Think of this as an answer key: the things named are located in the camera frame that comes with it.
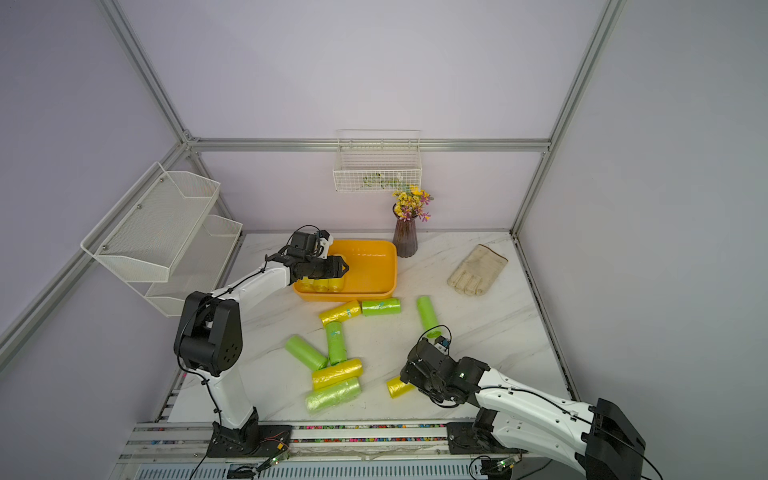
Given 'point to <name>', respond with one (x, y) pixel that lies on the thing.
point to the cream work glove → (477, 272)
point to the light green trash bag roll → (332, 395)
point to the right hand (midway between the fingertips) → (411, 382)
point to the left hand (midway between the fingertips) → (340, 270)
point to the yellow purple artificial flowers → (411, 202)
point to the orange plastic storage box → (372, 271)
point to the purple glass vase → (405, 235)
